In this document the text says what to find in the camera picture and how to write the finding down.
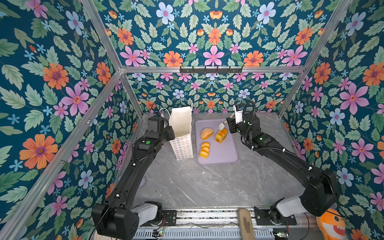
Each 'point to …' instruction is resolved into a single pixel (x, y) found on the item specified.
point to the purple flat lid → (143, 181)
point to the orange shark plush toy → (332, 225)
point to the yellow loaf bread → (221, 135)
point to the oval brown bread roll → (206, 132)
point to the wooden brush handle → (246, 227)
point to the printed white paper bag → (180, 120)
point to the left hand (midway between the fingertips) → (172, 126)
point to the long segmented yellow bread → (205, 148)
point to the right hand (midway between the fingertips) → (231, 116)
